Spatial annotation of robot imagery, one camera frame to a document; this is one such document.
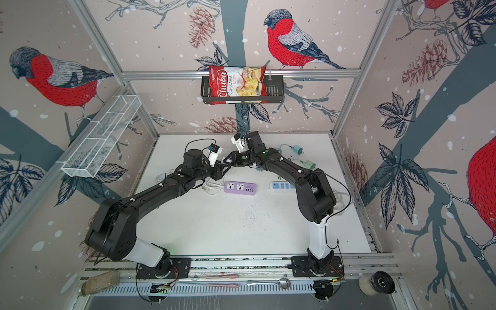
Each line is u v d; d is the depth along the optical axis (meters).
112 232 0.44
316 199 0.51
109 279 0.68
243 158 0.79
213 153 0.77
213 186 0.95
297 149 1.10
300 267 0.73
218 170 0.77
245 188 0.93
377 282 0.61
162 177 1.00
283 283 0.69
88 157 0.71
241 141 0.80
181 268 0.73
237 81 0.88
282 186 0.95
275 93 0.95
